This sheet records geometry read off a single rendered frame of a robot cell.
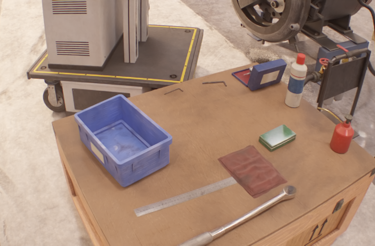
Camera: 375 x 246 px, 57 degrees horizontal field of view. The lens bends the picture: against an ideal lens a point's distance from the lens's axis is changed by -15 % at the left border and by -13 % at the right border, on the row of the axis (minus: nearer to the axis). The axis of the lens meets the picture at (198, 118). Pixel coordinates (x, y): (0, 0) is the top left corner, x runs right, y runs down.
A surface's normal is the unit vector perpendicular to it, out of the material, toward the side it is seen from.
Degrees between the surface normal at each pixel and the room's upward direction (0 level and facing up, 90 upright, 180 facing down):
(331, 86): 90
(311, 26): 90
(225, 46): 0
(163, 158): 90
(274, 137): 0
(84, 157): 0
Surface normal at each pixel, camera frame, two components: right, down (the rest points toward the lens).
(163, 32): 0.05, -0.79
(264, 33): -0.85, 0.28
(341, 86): 0.52, 0.54
